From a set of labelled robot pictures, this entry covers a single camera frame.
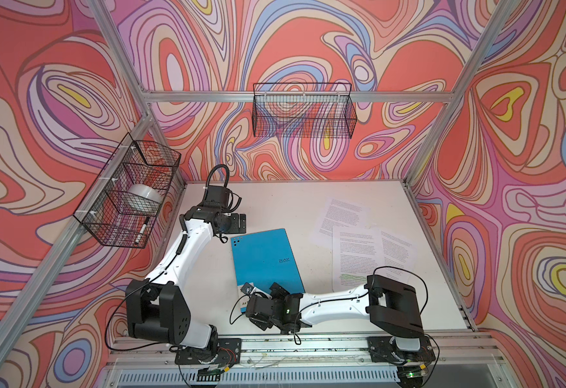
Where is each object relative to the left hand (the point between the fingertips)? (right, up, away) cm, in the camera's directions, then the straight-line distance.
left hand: (233, 222), depth 86 cm
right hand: (+12, -28, -4) cm, 31 cm away
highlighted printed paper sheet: (+48, -13, +10) cm, 50 cm away
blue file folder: (+10, -15, +9) cm, 20 cm away
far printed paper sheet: (+45, +2, +23) cm, 50 cm away
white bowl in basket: (-25, +9, -13) cm, 29 cm away
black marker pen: (-25, -1, -14) cm, 28 cm away
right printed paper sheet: (+63, -15, +8) cm, 65 cm away
